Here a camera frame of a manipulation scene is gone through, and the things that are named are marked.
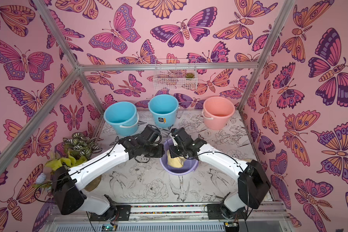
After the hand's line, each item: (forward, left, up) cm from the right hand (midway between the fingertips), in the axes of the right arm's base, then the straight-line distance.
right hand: (171, 149), depth 82 cm
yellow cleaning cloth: (-7, -2, -3) cm, 8 cm away
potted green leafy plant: (-6, +45, +10) cm, 47 cm away
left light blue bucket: (+34, +40, -11) cm, 54 cm away
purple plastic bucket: (-4, -11, -13) cm, 17 cm away
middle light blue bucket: (+40, +8, -7) cm, 41 cm away
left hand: (-3, +2, +2) cm, 4 cm away
